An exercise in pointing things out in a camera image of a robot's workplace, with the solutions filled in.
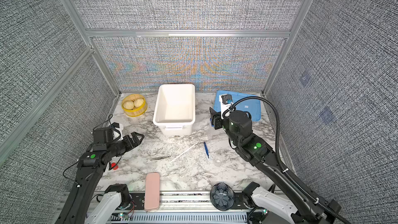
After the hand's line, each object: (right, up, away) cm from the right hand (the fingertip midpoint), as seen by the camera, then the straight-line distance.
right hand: (217, 105), depth 67 cm
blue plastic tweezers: (-4, -25, +23) cm, 34 cm away
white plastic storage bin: (-25, -3, +40) cm, 47 cm away
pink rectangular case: (-31, -42, +9) cm, 53 cm away
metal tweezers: (-30, -29, +20) cm, 47 cm away
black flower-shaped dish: (+3, -44, +7) cm, 44 cm away
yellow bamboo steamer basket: (-51, -4, +37) cm, 63 cm away
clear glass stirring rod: (-15, -26, +23) cm, 38 cm away
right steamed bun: (-49, +2, +39) cm, 63 cm away
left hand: (-39, -17, +10) cm, 43 cm away
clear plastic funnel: (+2, -31, +18) cm, 36 cm away
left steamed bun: (-55, +1, +37) cm, 66 cm away
